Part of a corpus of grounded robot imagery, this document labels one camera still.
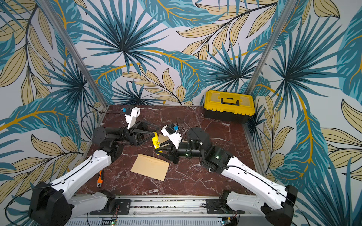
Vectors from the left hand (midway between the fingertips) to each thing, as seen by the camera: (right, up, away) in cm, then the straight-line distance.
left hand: (155, 136), depth 55 cm
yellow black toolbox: (+44, +16, +45) cm, 65 cm away
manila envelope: (-10, -23, +33) cm, 41 cm away
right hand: (0, -5, +3) cm, 6 cm away
